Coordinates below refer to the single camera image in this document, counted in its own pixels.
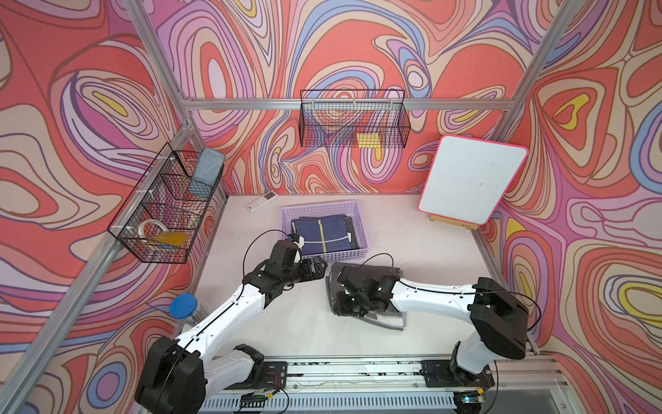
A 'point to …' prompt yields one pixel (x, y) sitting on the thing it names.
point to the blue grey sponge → (208, 169)
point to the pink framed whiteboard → (468, 178)
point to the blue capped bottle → (185, 307)
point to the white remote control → (255, 204)
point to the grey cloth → (390, 316)
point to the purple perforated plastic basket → (349, 209)
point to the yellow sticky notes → (369, 140)
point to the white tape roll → (140, 228)
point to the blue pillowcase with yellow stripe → (325, 233)
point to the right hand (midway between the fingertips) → (338, 316)
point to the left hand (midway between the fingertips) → (319, 266)
